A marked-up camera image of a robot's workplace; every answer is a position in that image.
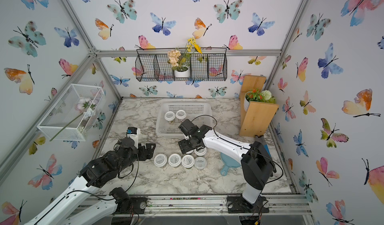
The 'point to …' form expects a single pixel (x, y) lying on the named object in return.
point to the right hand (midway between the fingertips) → (188, 144)
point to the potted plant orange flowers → (255, 95)
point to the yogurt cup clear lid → (200, 163)
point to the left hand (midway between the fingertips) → (150, 144)
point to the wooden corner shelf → (257, 121)
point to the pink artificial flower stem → (85, 107)
